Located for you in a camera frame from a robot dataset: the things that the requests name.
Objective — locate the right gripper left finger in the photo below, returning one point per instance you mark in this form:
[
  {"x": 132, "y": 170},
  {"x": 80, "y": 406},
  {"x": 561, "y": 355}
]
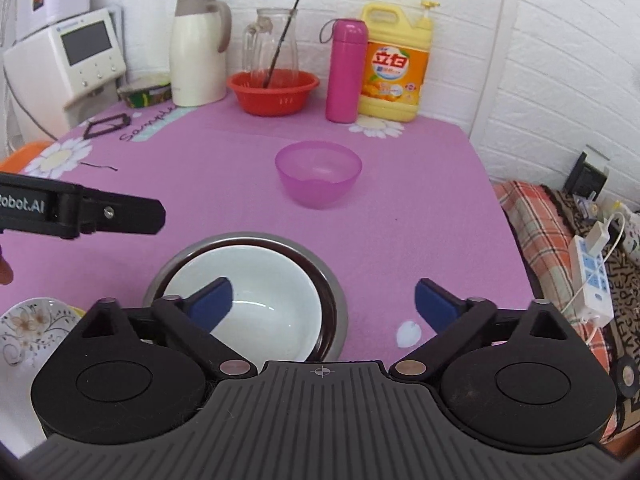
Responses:
[{"x": 189, "y": 323}]

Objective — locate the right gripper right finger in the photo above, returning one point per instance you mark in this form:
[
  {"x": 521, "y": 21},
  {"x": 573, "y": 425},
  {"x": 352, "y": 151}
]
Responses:
[{"x": 459, "y": 325}]

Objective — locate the red and white bowl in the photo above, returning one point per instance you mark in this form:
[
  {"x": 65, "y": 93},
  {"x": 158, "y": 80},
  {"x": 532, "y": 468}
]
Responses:
[{"x": 276, "y": 311}]

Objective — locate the stainless steel bowl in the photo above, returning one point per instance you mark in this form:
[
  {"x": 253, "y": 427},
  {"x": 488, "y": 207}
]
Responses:
[{"x": 333, "y": 301}]

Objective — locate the white floral plate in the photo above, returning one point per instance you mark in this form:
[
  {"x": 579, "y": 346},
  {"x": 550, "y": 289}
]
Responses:
[{"x": 30, "y": 332}]

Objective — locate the yellow plastic plate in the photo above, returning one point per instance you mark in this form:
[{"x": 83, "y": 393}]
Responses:
[{"x": 78, "y": 311}]

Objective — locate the person's left hand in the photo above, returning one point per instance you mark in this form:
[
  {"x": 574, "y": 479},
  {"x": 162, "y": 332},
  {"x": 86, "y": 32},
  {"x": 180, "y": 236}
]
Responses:
[{"x": 6, "y": 272}]

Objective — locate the black hair pin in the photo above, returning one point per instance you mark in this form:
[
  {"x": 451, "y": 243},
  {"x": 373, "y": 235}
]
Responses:
[{"x": 90, "y": 164}]

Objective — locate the white countertop appliance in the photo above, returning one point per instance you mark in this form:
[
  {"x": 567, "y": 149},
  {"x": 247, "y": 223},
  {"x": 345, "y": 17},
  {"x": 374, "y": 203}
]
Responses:
[{"x": 65, "y": 74}]

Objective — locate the plaid cloth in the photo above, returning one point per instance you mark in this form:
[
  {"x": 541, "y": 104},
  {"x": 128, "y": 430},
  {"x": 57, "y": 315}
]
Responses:
[{"x": 545, "y": 222}]

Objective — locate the pink floral tablecloth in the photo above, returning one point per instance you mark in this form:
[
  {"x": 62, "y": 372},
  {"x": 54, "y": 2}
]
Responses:
[{"x": 423, "y": 207}]

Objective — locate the white power strip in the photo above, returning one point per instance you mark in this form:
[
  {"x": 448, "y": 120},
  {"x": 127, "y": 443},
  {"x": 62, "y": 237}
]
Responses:
[{"x": 592, "y": 300}]

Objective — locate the green patterned tin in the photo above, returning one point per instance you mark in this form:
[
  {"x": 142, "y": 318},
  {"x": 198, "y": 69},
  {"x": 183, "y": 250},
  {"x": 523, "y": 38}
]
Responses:
[{"x": 146, "y": 91}]

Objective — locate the purple plastic bowl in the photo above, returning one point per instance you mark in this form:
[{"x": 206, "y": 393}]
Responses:
[{"x": 317, "y": 174}]

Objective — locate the black box on shelf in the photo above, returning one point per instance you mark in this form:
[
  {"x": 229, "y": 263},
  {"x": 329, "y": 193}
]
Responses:
[{"x": 589, "y": 174}]

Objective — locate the red plastic basket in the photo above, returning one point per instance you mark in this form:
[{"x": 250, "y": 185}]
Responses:
[{"x": 272, "y": 102}]

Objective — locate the cream thermos jug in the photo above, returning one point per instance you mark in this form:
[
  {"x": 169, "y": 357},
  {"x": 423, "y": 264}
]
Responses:
[{"x": 198, "y": 45}]

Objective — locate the pink thermos bottle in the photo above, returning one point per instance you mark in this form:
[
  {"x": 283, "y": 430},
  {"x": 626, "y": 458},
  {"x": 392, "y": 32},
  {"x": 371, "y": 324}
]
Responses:
[{"x": 349, "y": 40}]

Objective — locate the black stirring stick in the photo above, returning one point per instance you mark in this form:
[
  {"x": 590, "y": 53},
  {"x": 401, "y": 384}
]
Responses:
[{"x": 273, "y": 64}]

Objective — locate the yellow detergent bottle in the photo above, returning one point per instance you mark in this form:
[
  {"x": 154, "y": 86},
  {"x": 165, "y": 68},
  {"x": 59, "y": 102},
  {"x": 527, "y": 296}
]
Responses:
[{"x": 396, "y": 60}]

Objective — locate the glass pitcher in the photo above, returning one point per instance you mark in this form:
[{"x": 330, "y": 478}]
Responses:
[{"x": 260, "y": 40}]

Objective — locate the white wall pipe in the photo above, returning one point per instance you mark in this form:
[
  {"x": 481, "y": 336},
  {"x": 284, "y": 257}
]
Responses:
[{"x": 508, "y": 13}]

